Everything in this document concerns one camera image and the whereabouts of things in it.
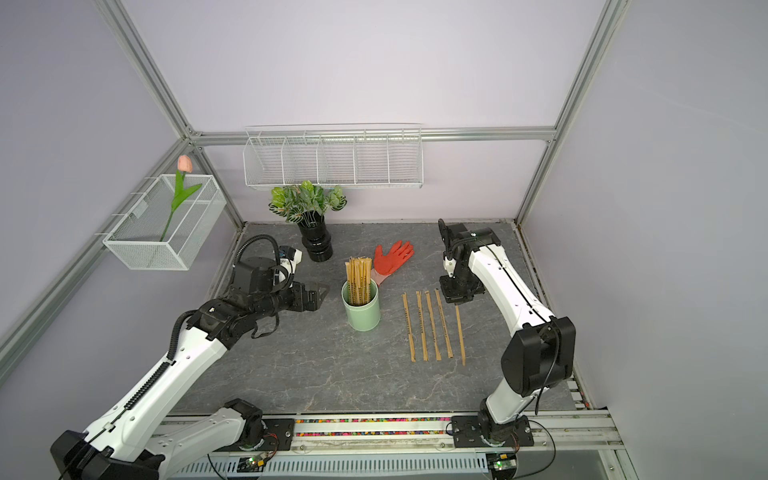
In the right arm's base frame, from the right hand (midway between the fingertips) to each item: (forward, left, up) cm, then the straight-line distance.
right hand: (458, 297), depth 81 cm
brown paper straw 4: (0, +2, -16) cm, 16 cm away
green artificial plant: (+31, +49, +8) cm, 59 cm away
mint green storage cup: (-1, +27, -9) cm, 28 cm away
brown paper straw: (-5, +13, -15) cm, 21 cm away
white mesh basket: (+4, +76, +21) cm, 79 cm away
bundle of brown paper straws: (+7, +28, +3) cm, 29 cm away
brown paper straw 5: (-9, 0, -6) cm, 11 cm away
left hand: (-1, +38, +7) cm, 38 cm away
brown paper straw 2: (-8, +9, -15) cm, 19 cm away
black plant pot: (+27, +45, -6) cm, 53 cm away
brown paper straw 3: (0, +6, -16) cm, 17 cm away
